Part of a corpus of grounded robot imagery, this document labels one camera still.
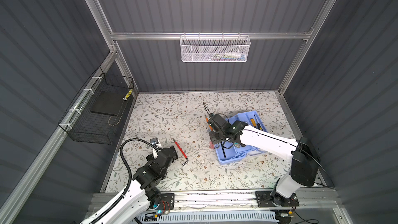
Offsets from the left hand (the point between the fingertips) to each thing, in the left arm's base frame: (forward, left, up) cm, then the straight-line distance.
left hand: (166, 150), depth 81 cm
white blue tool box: (+1, -35, -10) cm, 37 cm away
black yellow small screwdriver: (+10, -52, +3) cm, 53 cm away
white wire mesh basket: (+79, -34, +13) cm, 87 cm away
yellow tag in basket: (+24, +19, +18) cm, 36 cm away
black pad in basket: (+17, +25, +21) cm, 37 cm away
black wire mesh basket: (+11, +31, +18) cm, 38 cm away
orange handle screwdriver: (+13, -50, +3) cm, 51 cm away
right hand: (+6, -26, +3) cm, 27 cm away
